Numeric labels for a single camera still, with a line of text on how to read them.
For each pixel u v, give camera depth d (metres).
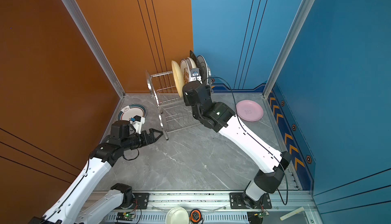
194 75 0.52
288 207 0.71
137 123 0.69
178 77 0.69
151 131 0.67
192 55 0.80
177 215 0.70
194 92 0.42
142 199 0.73
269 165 0.40
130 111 1.09
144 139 0.65
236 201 0.72
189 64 0.72
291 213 0.70
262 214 0.70
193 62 0.73
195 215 0.67
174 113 1.05
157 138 0.69
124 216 0.71
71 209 0.40
